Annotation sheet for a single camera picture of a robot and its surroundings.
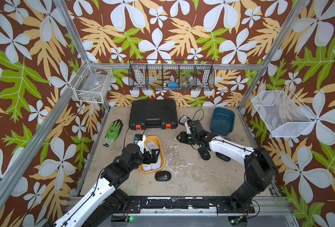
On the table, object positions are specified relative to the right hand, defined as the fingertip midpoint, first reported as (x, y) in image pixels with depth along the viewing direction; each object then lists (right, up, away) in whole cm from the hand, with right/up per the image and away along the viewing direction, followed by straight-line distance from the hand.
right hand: (177, 137), depth 89 cm
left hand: (-14, -5, -14) cm, 20 cm away
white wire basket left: (-53, +33, -4) cm, 63 cm away
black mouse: (-9, -22, -7) cm, 25 cm away
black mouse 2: (+18, -11, +2) cm, 21 cm away
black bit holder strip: (+7, +12, +22) cm, 26 cm away
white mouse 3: (-13, -17, -3) cm, 21 cm away
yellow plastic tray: (-13, -2, +5) cm, 15 cm away
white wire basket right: (+60, +14, -10) cm, 62 cm away
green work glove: (-46, +2, +13) cm, 48 cm away
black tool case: (-17, +16, +19) cm, 30 cm away
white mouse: (-16, -6, +6) cm, 19 cm away
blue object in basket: (-2, +34, +6) cm, 35 cm away
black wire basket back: (+2, +40, +3) cm, 41 cm away
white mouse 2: (-19, -18, -3) cm, 26 cm away
